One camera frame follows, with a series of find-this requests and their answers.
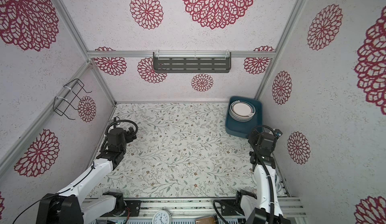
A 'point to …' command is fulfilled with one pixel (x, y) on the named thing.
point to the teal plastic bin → (243, 129)
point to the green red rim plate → (241, 111)
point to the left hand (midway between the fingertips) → (123, 132)
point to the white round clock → (162, 217)
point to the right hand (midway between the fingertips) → (259, 133)
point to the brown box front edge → (209, 220)
